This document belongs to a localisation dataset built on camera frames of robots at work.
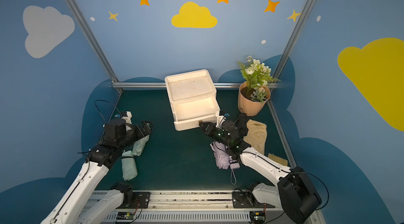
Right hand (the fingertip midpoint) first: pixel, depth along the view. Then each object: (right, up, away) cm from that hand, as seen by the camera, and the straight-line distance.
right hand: (201, 123), depth 79 cm
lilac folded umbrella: (+11, -19, +5) cm, 23 cm away
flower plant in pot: (+34, +18, +19) cm, 43 cm away
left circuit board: (-35, -42, -7) cm, 56 cm away
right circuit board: (+27, -44, -6) cm, 52 cm away
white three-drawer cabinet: (-5, +14, +7) cm, 16 cm away
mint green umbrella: (-38, -25, +2) cm, 45 cm away
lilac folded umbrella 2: (+17, -24, +5) cm, 30 cm away
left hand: (-27, 0, -3) cm, 27 cm away
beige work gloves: (+34, -10, +17) cm, 39 cm away
